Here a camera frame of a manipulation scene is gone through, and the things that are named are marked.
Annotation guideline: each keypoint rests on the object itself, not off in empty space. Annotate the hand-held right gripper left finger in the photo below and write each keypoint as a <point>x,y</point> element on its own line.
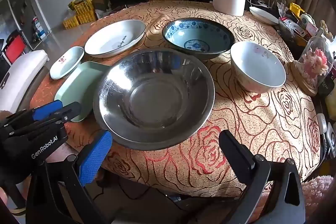
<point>95,158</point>

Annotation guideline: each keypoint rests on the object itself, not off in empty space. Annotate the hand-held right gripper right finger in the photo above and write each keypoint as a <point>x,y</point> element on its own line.
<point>236,153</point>

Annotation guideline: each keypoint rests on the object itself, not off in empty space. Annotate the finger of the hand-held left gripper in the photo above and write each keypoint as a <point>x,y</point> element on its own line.
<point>47,111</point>
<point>69,113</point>

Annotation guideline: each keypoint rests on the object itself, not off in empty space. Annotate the green rectangular plate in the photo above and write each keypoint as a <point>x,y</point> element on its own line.
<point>78,87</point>

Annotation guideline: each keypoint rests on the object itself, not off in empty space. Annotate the small white plate red logo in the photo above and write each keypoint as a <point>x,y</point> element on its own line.
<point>65,64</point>

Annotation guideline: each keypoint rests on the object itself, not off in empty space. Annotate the large steel bowl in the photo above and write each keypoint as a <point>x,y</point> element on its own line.
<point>155,98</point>

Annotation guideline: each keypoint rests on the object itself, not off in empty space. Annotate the large white oval plate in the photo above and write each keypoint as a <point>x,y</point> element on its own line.
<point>113,37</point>

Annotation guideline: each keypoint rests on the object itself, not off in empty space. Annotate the blue patterned bowl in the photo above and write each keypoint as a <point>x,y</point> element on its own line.
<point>197,37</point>

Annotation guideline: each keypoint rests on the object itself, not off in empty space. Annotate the white padded seat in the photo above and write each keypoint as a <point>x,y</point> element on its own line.
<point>21,74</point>

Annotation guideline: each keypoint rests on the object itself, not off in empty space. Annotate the red chair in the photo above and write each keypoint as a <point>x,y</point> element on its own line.
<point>15,48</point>

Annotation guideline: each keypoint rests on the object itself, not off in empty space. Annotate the pink fluffy cloth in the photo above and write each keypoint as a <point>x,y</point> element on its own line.
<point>317,192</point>

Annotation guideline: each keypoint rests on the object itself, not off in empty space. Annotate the yellow plastic crate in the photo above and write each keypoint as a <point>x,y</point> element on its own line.
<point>71,22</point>
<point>86,17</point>
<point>82,6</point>

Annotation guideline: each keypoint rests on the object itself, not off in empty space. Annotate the white plastic device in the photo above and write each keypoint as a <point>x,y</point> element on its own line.
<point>328,134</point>

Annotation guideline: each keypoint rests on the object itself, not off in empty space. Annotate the plastic bag of food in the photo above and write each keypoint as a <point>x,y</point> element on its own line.
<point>315,61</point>

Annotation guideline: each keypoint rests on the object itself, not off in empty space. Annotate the plain white plate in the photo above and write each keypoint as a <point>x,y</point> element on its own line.
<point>262,15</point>

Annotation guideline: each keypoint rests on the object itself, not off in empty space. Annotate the yellow plastic toy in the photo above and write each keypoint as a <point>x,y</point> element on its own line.
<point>295,9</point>

